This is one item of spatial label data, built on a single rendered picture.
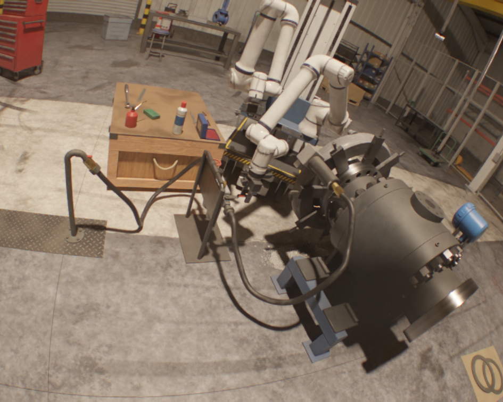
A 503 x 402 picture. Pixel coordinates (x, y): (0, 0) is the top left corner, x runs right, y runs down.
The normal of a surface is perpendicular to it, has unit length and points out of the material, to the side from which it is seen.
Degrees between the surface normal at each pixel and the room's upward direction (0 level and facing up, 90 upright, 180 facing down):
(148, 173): 90
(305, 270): 0
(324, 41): 90
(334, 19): 90
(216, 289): 0
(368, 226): 70
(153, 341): 0
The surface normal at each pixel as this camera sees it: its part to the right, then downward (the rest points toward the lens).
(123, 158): 0.35, 0.66
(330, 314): 0.34, -0.75
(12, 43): -0.23, 0.52
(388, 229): -0.55, -0.42
